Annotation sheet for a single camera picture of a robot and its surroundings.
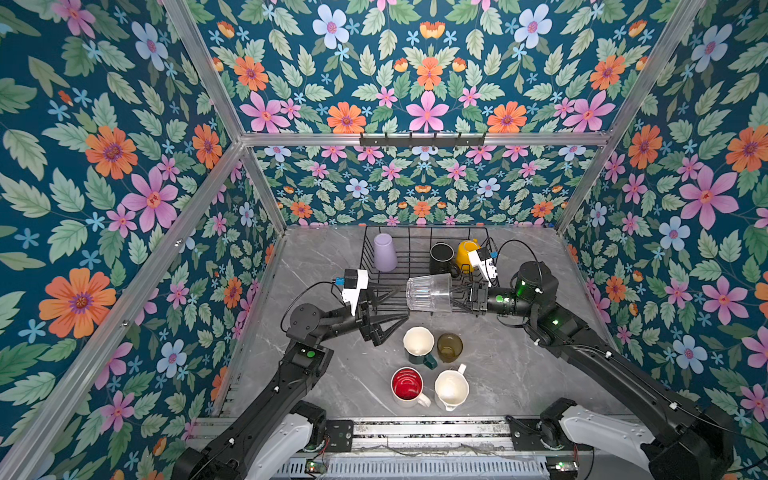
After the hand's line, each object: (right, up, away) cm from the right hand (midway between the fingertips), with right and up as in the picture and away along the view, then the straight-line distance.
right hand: (443, 295), depth 63 cm
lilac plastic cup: (-15, +8, +36) cm, 40 cm away
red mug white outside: (-8, -27, +17) cm, 33 cm away
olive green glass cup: (+5, -18, +24) cm, 31 cm away
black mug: (+3, +7, +32) cm, 33 cm away
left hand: (-9, -1, -3) cm, 9 cm away
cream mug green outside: (-4, -17, +23) cm, 29 cm away
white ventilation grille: (-5, -42, +7) cm, 43 cm away
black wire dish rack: (-12, +9, +41) cm, 43 cm away
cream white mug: (+4, -27, +15) cm, 31 cm away
